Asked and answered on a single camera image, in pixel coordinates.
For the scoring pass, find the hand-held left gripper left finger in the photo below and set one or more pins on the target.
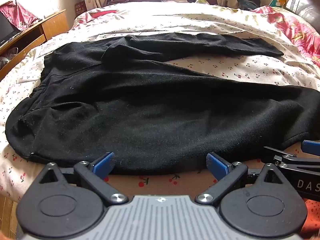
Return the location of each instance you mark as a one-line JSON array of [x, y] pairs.
[[103, 164]]

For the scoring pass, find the pink floral quilt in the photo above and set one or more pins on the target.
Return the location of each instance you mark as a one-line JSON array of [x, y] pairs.
[[295, 27]]

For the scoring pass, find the black pants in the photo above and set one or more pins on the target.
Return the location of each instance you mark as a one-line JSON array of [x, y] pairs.
[[150, 105]]

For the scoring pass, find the red patterned cloth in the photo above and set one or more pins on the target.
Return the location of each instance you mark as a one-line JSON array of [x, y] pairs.
[[17, 12]]

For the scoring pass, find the wooden bedside cabinet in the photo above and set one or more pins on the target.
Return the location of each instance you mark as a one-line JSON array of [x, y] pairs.
[[53, 22]]

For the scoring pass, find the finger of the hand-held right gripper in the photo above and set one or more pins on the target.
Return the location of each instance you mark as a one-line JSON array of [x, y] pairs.
[[311, 146], [281, 152]]

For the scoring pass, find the dark brown headboard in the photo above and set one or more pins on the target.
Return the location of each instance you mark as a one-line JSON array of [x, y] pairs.
[[307, 2]]

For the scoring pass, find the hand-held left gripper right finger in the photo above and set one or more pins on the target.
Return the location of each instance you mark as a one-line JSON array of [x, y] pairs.
[[217, 165]]

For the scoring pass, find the orange cloth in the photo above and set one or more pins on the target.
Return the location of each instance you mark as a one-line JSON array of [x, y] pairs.
[[311, 217]]

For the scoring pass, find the cherry print bed sheet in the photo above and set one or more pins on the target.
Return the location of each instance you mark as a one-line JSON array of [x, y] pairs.
[[225, 66]]

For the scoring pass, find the red wall calendar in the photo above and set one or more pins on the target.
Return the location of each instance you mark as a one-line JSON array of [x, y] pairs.
[[80, 8]]

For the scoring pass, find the black monitor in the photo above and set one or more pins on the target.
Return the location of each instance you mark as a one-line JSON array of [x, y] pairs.
[[7, 30]]

